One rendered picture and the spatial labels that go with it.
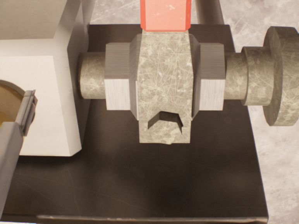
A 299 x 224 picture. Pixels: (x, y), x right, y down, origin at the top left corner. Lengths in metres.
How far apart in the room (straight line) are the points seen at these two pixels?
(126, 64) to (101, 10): 0.49
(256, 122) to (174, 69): 0.68
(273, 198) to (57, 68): 0.87
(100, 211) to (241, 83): 0.10
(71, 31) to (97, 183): 0.08
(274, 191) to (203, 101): 0.79
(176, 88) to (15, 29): 0.09
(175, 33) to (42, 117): 0.09
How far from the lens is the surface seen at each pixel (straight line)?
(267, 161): 0.97
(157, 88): 0.22
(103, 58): 0.26
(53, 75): 0.24
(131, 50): 0.25
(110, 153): 0.28
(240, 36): 0.77
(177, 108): 0.23
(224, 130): 0.30
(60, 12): 0.25
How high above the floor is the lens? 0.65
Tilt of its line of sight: 49 degrees down
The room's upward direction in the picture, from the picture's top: 178 degrees counter-clockwise
